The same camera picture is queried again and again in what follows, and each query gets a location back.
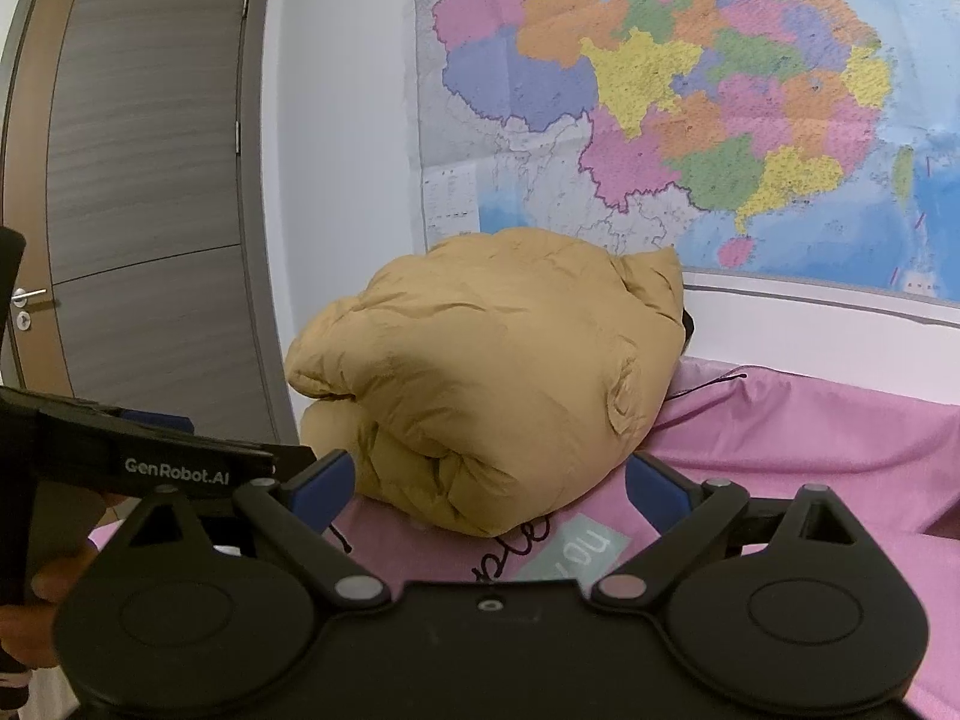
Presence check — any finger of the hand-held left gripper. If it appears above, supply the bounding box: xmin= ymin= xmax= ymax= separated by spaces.
xmin=112 ymin=405 xmax=197 ymax=438

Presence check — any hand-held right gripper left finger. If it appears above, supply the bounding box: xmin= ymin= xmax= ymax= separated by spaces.
xmin=112 ymin=448 xmax=391 ymax=607

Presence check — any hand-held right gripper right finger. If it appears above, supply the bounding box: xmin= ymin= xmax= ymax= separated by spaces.
xmin=591 ymin=452 xmax=875 ymax=605

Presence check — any tan puffer jacket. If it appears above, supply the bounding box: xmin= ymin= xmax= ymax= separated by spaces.
xmin=283 ymin=227 xmax=695 ymax=539

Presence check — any person's left hand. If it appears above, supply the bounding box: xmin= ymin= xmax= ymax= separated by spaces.
xmin=0 ymin=496 xmax=125 ymax=670

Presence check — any pink bed sheet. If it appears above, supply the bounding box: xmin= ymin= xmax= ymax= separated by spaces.
xmin=90 ymin=356 xmax=960 ymax=720

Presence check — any grey wooden door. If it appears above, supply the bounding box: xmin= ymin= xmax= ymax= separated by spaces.
xmin=0 ymin=0 xmax=302 ymax=445
xmin=0 ymin=0 xmax=275 ymax=442

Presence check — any colourful wall map poster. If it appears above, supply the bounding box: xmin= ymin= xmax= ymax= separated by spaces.
xmin=412 ymin=0 xmax=960 ymax=308

